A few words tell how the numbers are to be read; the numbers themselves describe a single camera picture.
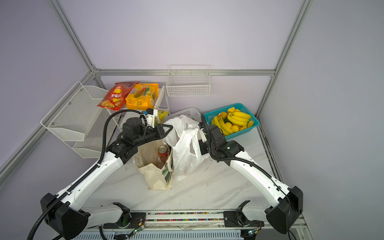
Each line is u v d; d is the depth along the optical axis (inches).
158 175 29.5
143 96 30.1
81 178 16.9
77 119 30.9
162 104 33.1
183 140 23.7
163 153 34.0
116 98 31.5
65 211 14.6
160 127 24.5
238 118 41.0
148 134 23.8
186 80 42.6
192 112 43.9
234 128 39.5
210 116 43.7
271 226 17.7
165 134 26.5
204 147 25.8
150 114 25.1
